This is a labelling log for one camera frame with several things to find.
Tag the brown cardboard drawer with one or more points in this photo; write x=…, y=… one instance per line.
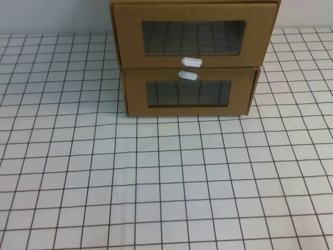
x=223, y=34
x=162, y=93

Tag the white drawer handle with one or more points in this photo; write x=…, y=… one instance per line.
x=188, y=75
x=191, y=62

